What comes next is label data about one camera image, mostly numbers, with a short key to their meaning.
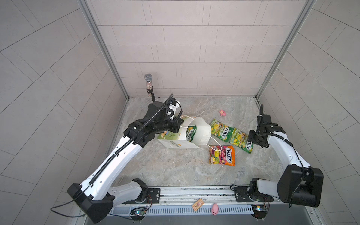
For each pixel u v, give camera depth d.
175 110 0.58
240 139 0.89
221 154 0.82
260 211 0.68
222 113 1.05
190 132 0.88
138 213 0.64
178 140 0.72
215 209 0.67
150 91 0.96
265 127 0.60
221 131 0.94
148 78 0.85
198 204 0.68
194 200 0.71
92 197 0.35
